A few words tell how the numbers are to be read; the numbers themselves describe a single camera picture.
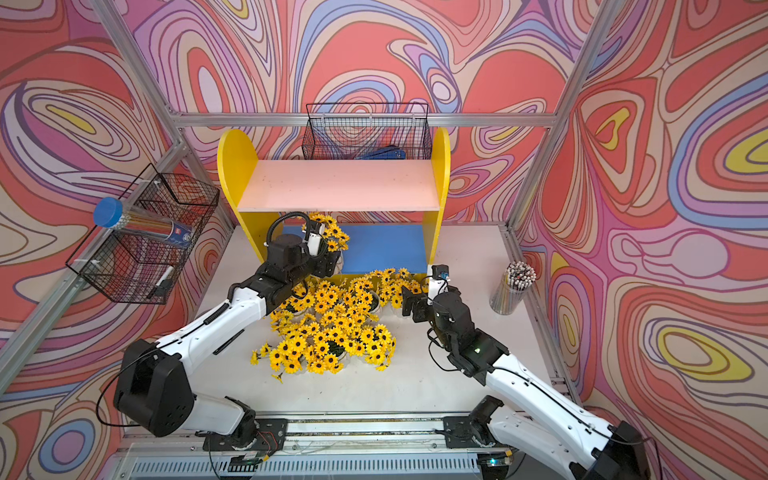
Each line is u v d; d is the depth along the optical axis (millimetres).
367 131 984
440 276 627
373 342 749
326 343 734
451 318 530
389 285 861
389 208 694
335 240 769
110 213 619
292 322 823
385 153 883
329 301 822
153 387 414
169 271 750
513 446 580
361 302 822
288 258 627
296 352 732
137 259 749
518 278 820
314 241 727
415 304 665
